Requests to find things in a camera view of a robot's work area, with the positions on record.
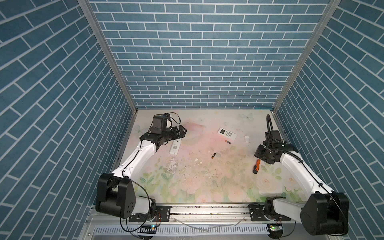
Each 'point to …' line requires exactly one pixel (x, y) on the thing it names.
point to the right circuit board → (276, 228)
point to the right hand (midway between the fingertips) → (256, 152)
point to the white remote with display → (227, 133)
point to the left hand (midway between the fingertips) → (180, 131)
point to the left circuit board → (148, 229)
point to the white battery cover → (247, 138)
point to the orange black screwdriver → (256, 167)
